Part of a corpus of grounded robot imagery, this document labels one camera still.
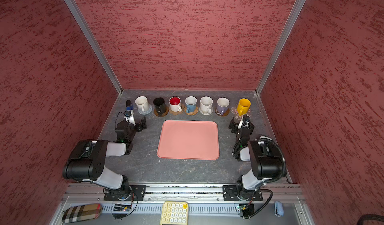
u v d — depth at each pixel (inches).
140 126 33.1
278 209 26.7
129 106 41.9
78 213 26.0
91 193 29.9
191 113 41.9
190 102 41.1
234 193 29.2
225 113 40.9
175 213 26.4
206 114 41.6
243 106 39.5
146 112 41.6
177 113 41.9
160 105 39.3
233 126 32.6
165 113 41.9
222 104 41.9
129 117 31.2
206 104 41.1
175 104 41.9
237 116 41.4
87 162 17.9
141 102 40.9
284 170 16.7
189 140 37.5
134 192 29.0
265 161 18.3
